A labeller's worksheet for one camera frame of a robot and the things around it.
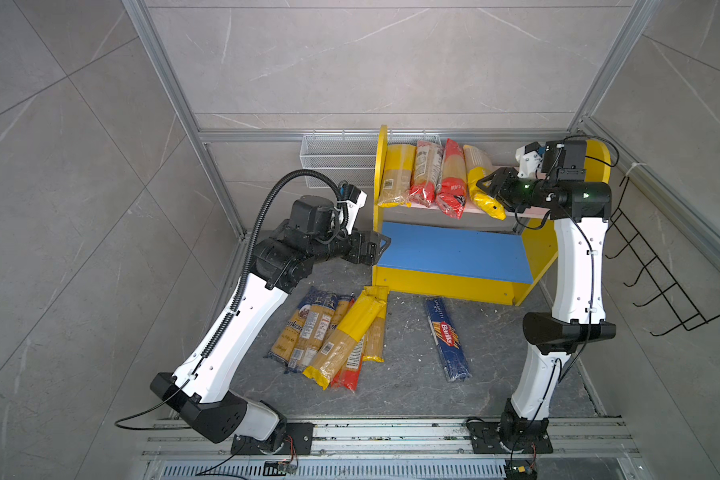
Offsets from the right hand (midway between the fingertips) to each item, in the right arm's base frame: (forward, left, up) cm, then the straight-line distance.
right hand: (481, 183), depth 72 cm
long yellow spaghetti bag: (-28, +39, -36) cm, 60 cm away
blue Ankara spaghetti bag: (-22, +53, -39) cm, 70 cm away
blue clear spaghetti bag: (-20, +46, -38) cm, 63 cm away
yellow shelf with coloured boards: (+4, +7, -31) cm, 32 cm away
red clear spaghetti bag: (-33, +35, -38) cm, 61 cm away
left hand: (-14, +27, -1) cm, 30 cm away
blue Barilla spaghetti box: (-27, +5, -39) cm, 48 cm away
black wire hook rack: (-33, -35, -9) cm, 49 cm away
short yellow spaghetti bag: (-23, +27, -40) cm, 53 cm away
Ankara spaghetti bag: (-12, +37, -39) cm, 56 cm away
